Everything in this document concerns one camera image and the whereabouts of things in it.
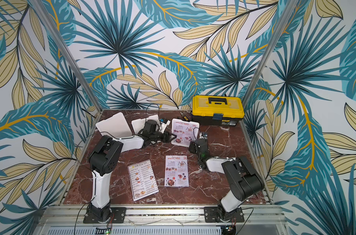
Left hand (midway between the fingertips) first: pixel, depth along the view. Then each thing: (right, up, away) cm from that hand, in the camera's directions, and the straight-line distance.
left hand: (173, 135), depth 96 cm
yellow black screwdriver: (+8, +14, +18) cm, 24 cm away
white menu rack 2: (-20, +7, -10) cm, 24 cm away
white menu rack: (-33, +6, -9) cm, 35 cm away
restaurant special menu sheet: (+7, +3, -6) cm, 10 cm away
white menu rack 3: (+8, +3, -6) cm, 10 cm away
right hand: (+14, -5, 0) cm, 15 cm away
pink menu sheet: (+2, -21, -7) cm, 22 cm away
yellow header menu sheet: (-18, -25, -10) cm, 32 cm away
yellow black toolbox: (+29, +17, +3) cm, 34 cm away
